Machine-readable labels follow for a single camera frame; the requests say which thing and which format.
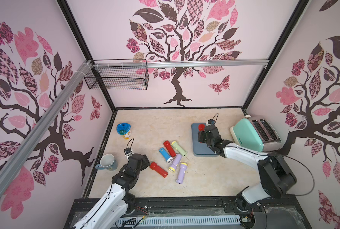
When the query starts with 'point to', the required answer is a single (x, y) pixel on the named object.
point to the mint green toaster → (257, 133)
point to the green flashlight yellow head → (176, 146)
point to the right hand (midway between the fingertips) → (199, 132)
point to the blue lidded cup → (124, 129)
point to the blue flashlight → (165, 155)
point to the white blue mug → (108, 162)
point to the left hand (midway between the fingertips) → (141, 162)
